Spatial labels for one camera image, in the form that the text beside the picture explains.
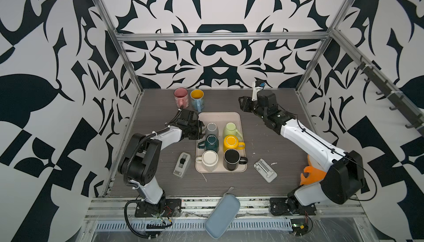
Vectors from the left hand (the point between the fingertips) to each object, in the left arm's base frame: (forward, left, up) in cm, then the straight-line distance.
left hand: (206, 123), depth 94 cm
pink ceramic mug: (+17, +15, +3) cm, 23 cm away
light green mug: (-6, -13, +2) cm, 15 cm away
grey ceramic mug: (-6, -3, +2) cm, 7 cm away
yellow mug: (-14, -13, +3) cm, 19 cm away
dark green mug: (-14, -2, +3) cm, 15 cm away
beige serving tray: (-13, -8, -7) cm, 17 cm away
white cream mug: (-20, -1, 0) cm, 21 cm away
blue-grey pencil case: (-45, -6, -5) cm, 45 cm away
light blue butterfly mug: (+17, +5, +3) cm, 18 cm away
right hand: (+2, -18, +19) cm, 26 cm away
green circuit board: (-48, -39, -9) cm, 62 cm away
